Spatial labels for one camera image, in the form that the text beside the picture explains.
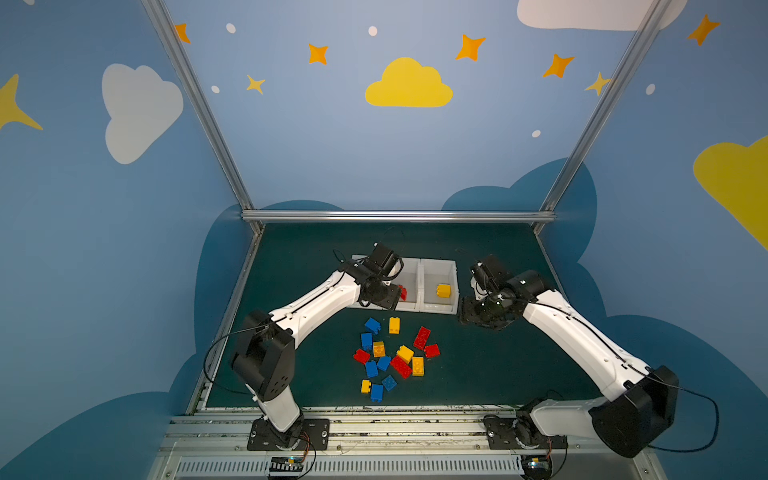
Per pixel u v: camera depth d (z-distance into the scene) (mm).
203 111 858
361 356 867
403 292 984
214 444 747
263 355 444
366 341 887
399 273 721
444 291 1004
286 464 731
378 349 862
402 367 843
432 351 883
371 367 844
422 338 905
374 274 646
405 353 861
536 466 733
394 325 912
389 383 819
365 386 810
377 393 802
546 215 1163
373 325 917
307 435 733
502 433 745
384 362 858
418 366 858
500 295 552
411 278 1036
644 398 395
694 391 386
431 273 1080
